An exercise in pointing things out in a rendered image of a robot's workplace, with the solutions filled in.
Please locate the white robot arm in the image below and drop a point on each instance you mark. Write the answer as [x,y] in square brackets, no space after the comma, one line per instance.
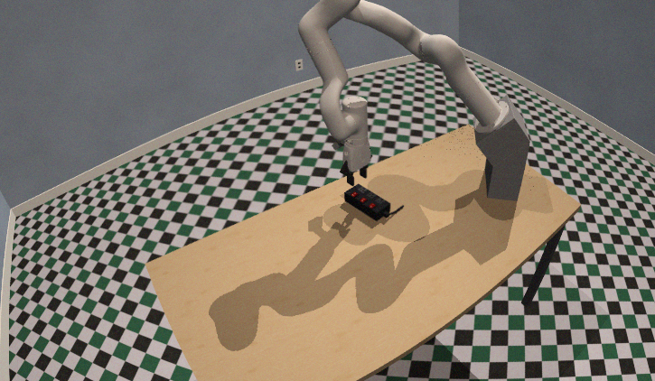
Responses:
[352,120]

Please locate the black power strip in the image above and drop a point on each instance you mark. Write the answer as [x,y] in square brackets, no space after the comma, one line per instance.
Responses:
[368,202]

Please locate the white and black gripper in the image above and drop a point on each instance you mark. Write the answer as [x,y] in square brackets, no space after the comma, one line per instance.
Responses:
[355,158]

